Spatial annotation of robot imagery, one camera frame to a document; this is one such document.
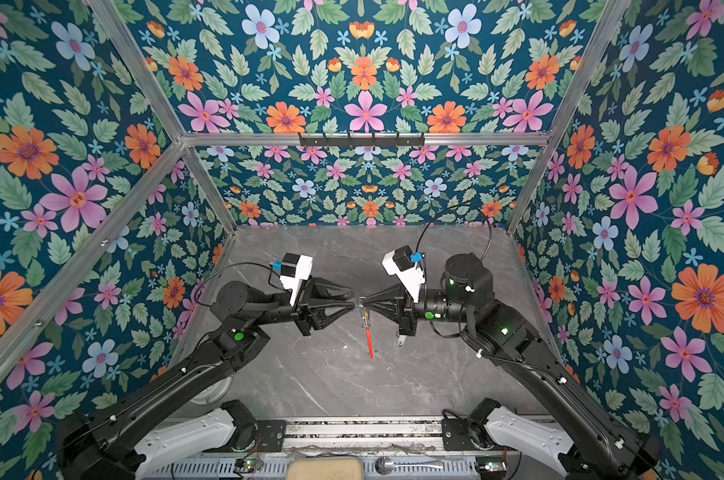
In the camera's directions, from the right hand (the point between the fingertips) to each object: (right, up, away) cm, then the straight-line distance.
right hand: (368, 299), depth 54 cm
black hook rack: (-4, +44, +38) cm, 59 cm away
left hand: (-3, 0, -4) cm, 5 cm away
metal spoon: (+3, -41, +14) cm, 43 cm away
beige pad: (-10, -40, +12) cm, 44 cm away
